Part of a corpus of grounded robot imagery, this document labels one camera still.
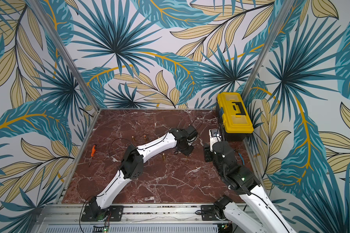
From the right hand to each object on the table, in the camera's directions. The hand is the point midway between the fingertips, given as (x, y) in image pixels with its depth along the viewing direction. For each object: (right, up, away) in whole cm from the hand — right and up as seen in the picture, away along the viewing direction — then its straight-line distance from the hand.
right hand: (210, 142), depth 69 cm
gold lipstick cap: (-46, 0, +31) cm, 56 cm away
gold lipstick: (-37, 0, +29) cm, 47 cm away
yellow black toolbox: (+21, +14, +25) cm, 36 cm away
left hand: (-9, -9, +21) cm, 25 cm away
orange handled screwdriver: (-70, -8, +26) cm, 75 cm away
